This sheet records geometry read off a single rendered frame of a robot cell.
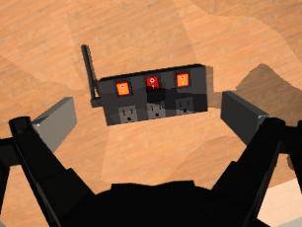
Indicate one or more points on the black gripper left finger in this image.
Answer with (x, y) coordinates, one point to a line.
(59, 192)

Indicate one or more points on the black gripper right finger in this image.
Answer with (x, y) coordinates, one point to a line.
(240, 190)

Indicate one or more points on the black power strip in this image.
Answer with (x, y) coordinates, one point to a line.
(149, 94)

